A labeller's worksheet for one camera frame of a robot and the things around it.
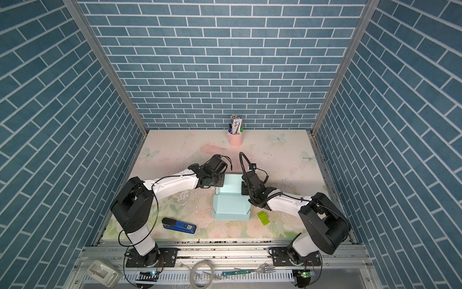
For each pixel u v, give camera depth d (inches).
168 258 28.9
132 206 18.3
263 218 32.5
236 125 41.1
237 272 27.8
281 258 28.9
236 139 44.2
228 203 33.5
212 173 27.5
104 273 27.1
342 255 30.1
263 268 28.0
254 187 26.9
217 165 28.0
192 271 26.9
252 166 31.3
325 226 17.3
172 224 31.1
